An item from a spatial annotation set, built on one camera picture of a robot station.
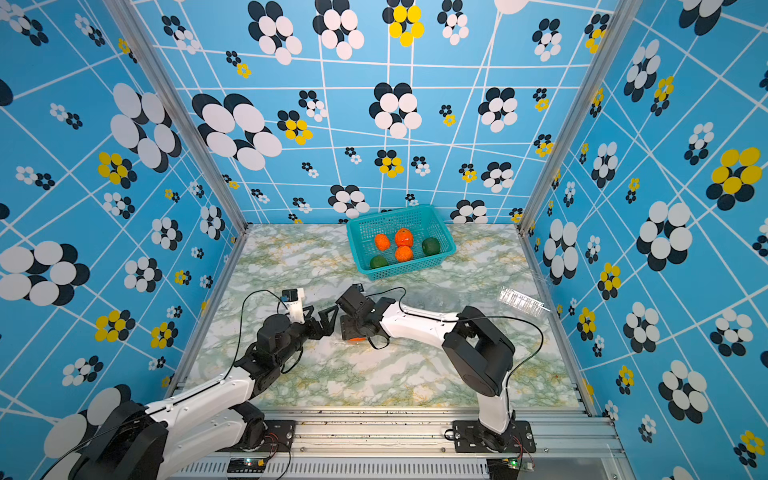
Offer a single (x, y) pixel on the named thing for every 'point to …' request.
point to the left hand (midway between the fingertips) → (330, 305)
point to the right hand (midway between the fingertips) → (355, 326)
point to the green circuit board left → (246, 465)
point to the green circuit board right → (503, 468)
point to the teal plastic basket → (424, 223)
